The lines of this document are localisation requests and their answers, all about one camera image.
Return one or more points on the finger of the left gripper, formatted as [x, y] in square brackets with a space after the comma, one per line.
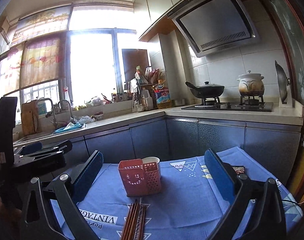
[31, 148]
[63, 147]

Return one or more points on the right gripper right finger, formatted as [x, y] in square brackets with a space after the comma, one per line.
[267, 220]

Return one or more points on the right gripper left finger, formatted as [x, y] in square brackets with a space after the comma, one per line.
[38, 219]

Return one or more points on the brown chopstick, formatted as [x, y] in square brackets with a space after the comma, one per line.
[138, 224]
[141, 232]
[127, 222]
[133, 221]

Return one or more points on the blue kitchen cabinets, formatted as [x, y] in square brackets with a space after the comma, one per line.
[270, 141]

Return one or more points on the person's left hand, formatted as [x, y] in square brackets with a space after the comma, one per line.
[9, 222]

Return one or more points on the blue plastic basin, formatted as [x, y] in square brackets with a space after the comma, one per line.
[69, 127]

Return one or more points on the white crumpled plastic bag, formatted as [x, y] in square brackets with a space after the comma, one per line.
[84, 119]

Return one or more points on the wooden cutting board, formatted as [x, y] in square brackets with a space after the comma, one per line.
[30, 118]

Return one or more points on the small red white bowl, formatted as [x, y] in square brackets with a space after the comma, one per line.
[98, 116]

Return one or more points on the pink utensil holder basket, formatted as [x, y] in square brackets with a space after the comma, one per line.
[139, 179]

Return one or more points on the white paper cup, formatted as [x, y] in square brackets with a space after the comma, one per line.
[153, 160]

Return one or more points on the patterned window blind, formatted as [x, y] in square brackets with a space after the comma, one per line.
[32, 62]

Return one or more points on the white plastic jug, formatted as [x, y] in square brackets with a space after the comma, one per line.
[147, 99]

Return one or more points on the spice rack with packets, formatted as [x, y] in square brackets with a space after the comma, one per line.
[145, 80]

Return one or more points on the yellow cooking oil bottle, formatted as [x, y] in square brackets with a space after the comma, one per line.
[162, 95]

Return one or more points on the brown board at window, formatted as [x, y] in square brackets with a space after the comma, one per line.
[133, 58]

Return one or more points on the black gas stove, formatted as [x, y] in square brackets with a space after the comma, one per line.
[253, 104]

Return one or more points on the small steel cup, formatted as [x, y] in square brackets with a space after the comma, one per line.
[178, 102]

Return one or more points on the white lid holder stand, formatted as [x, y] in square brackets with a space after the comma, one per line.
[285, 100]

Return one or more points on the white ceramic clay pot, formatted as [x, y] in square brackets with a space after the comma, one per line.
[251, 84]

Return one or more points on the steel pot lid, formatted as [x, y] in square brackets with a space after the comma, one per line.
[282, 78]

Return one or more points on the black wok with lid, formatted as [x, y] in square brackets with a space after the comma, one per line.
[205, 91]

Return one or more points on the silver range hood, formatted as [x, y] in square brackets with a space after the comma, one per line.
[210, 26]

